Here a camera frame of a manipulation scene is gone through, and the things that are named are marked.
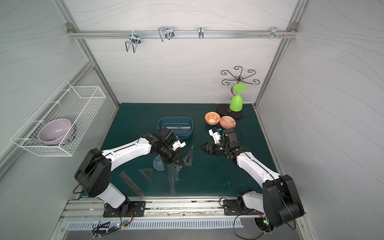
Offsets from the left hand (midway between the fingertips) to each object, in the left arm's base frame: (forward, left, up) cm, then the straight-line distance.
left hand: (184, 165), depth 78 cm
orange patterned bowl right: (+37, -29, -9) cm, 48 cm away
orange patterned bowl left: (+41, -18, -9) cm, 45 cm away
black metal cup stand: (+49, -28, -9) cm, 57 cm away
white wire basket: (+24, +56, +20) cm, 64 cm away
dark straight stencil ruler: (-4, +34, -9) cm, 36 cm away
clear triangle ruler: (+8, -3, -1) cm, 8 cm away
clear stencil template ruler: (-2, +6, -10) cm, 12 cm away
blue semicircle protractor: (+5, +17, -10) cm, 20 cm away
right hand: (+9, -9, +2) cm, 13 cm away
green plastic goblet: (+35, -31, +12) cm, 48 cm away
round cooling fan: (-24, -40, -14) cm, 49 cm away
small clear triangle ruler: (-4, +20, -11) cm, 23 cm away
